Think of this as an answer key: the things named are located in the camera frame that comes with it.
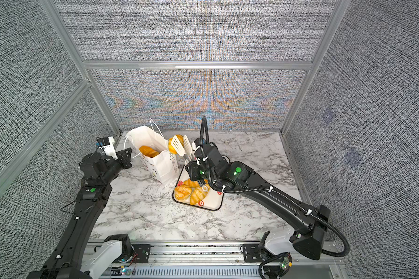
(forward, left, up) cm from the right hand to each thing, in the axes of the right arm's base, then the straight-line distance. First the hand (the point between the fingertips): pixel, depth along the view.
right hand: (188, 163), depth 67 cm
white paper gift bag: (+25, +25, -20) cm, 40 cm away
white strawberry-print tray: (-4, -10, -30) cm, 32 cm away
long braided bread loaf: (+21, +25, -20) cm, 38 cm away
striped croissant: (+4, +1, -27) cm, 27 cm away
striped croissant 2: (-1, -3, -25) cm, 25 cm away
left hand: (+10, +24, -2) cm, 26 cm away
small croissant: (+12, +4, +1) cm, 12 cm away
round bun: (0, +6, -26) cm, 27 cm away
